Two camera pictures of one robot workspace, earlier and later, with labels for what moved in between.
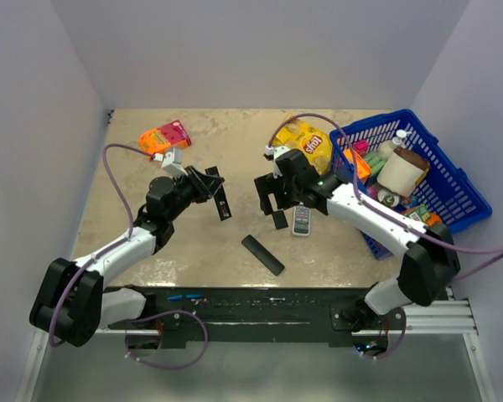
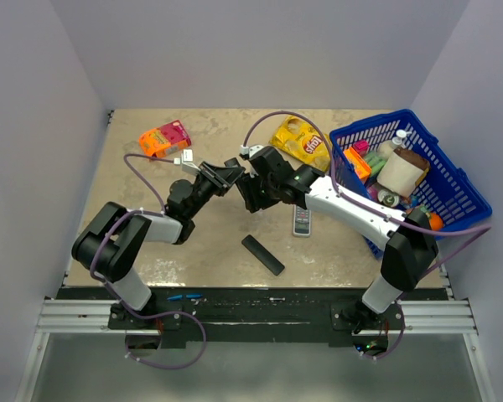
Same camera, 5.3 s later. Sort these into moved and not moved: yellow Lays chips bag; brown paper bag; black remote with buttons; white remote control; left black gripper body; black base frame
Moved: left black gripper body; black remote with buttons
Not moved: white remote control; brown paper bag; yellow Lays chips bag; black base frame
